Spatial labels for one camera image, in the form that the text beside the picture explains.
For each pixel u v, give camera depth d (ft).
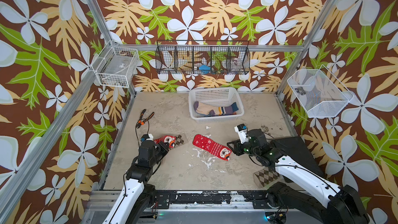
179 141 3.06
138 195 1.77
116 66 2.79
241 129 2.39
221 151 2.96
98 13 2.57
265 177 2.65
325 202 1.40
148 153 1.96
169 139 2.74
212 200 2.46
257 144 2.06
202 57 3.17
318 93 2.71
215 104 3.43
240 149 2.32
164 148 2.35
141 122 3.40
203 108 3.45
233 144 2.46
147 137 2.46
